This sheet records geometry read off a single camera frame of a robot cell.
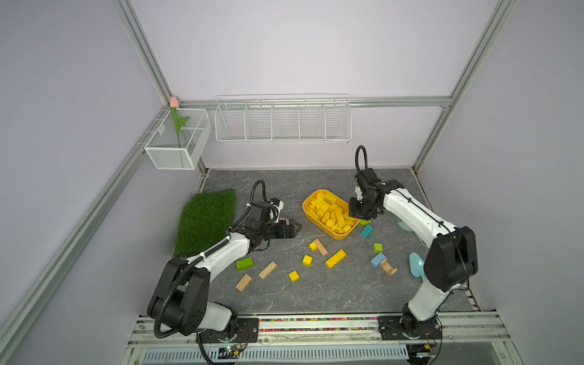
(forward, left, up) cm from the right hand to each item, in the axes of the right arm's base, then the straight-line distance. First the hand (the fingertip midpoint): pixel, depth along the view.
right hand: (351, 212), depth 88 cm
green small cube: (-11, -11, -10) cm, 18 cm away
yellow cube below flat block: (-15, +18, -11) cm, 25 cm away
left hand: (-6, +23, -2) cm, 24 cm away
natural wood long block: (-18, +33, -12) cm, 40 cm away
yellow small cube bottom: (-21, +23, -12) cm, 33 cm away
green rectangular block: (-16, +42, -11) cm, 46 cm away
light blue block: (-14, -10, -12) cm, 21 cm away
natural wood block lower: (-23, +41, -12) cm, 48 cm away
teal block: (-2, -8, -12) cm, 14 cm away
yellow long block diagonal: (-14, +6, -12) cm, 19 cm away
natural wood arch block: (-17, -13, -12) cm, 25 cm away
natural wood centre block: (-9, +12, -11) cm, 19 cm away
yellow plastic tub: (+5, +7, -9) cm, 13 cm away
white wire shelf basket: (+37, +27, +18) cm, 50 cm away
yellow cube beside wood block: (-9, +15, -11) cm, 21 cm away
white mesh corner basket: (+22, +67, +19) cm, 73 cm away
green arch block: (+2, -8, -10) cm, 13 cm away
